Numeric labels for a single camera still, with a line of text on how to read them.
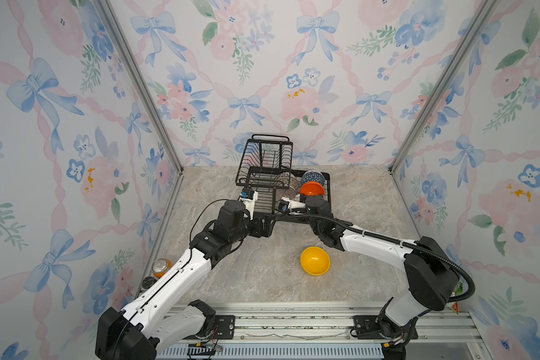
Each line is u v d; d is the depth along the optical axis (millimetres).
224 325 744
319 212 647
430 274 445
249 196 656
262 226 675
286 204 746
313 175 1099
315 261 858
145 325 392
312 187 1036
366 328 732
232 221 563
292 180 1090
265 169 1097
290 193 1055
